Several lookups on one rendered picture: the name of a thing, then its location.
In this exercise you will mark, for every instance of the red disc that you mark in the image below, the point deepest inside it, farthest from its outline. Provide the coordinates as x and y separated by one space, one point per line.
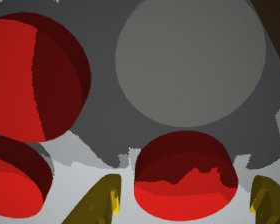
45 78
25 179
184 176

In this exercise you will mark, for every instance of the grey disc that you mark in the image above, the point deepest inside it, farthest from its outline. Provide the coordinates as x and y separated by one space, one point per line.
188 63

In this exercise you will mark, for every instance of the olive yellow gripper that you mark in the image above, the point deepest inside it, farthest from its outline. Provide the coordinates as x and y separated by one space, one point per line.
103 200

